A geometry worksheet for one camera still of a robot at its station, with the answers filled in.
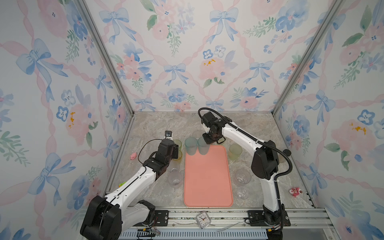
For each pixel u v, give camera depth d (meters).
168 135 0.72
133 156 0.94
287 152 0.88
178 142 0.95
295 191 0.79
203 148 0.93
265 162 0.54
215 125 0.67
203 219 0.72
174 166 0.88
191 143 0.93
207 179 0.86
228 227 0.72
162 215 0.75
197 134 1.00
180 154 0.83
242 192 0.81
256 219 0.73
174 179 0.86
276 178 0.56
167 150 0.63
